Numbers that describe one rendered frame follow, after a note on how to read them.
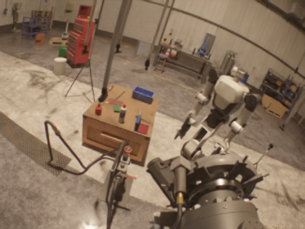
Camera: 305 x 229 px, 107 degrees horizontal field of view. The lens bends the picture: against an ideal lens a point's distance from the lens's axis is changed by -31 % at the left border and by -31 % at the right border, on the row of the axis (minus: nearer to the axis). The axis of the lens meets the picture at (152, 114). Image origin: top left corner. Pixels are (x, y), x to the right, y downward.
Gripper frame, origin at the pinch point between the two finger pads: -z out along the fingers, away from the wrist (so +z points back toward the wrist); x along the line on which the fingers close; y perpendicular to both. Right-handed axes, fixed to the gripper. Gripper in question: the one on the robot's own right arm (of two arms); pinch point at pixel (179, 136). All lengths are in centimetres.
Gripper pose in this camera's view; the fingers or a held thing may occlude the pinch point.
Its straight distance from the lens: 178.0
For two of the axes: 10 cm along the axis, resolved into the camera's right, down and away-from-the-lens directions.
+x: -7.3, -0.7, -6.8
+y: 5.3, 5.9, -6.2
